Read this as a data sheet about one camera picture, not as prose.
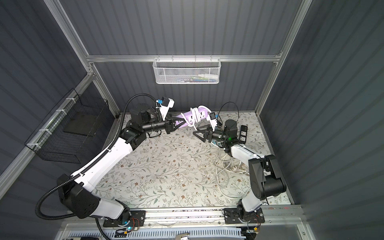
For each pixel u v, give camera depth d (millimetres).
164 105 585
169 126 604
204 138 735
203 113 681
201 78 912
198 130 802
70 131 721
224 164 914
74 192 394
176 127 641
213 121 739
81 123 784
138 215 752
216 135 740
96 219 693
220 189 826
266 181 460
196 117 660
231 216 735
